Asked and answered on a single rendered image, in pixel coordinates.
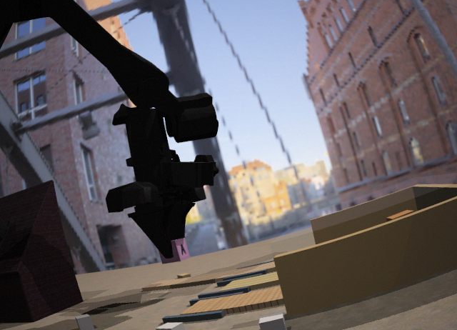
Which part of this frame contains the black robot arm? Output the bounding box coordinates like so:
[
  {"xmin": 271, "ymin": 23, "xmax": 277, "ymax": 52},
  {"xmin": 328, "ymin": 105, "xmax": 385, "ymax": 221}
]
[{"xmin": 0, "ymin": 0, "xmax": 219, "ymax": 189}]

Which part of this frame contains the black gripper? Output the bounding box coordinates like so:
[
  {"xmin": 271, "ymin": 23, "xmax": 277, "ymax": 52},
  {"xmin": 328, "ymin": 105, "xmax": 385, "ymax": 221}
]
[{"xmin": 106, "ymin": 141, "xmax": 206, "ymax": 259}]

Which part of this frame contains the pink cube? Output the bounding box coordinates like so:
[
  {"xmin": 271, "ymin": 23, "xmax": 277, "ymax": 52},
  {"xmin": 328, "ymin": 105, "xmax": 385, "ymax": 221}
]
[{"xmin": 159, "ymin": 238, "xmax": 190, "ymax": 264}]

